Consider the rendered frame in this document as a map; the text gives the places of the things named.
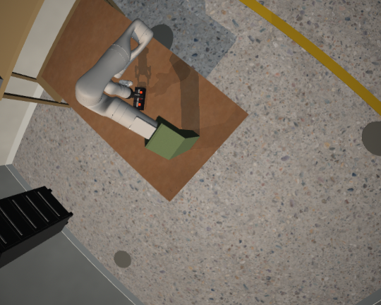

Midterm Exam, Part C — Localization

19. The black power strip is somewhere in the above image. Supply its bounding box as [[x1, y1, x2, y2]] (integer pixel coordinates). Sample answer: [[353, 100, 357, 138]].
[[133, 87, 146, 110]]

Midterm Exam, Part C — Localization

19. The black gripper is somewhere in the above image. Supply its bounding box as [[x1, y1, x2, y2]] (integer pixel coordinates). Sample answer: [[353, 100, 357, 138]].
[[126, 88, 143, 99]]

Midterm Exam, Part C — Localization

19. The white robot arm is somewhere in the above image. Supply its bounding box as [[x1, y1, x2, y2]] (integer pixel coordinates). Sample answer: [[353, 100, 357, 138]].
[[75, 18, 158, 140]]

